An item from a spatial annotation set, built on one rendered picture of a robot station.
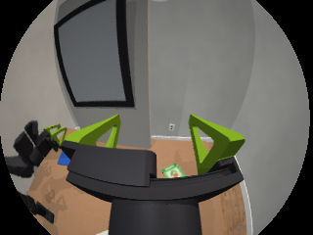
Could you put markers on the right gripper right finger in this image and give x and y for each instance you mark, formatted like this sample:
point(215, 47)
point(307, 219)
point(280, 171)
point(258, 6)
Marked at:
point(226, 143)

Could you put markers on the blue flat rectangular panel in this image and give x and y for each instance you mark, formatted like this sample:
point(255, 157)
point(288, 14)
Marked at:
point(63, 159)

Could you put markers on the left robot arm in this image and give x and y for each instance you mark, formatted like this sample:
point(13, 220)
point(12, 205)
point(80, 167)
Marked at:
point(23, 164)

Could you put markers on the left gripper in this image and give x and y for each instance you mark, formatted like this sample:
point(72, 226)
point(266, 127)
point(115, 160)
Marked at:
point(47, 134)

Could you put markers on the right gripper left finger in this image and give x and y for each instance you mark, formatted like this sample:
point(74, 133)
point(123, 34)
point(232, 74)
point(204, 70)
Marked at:
point(90, 134)

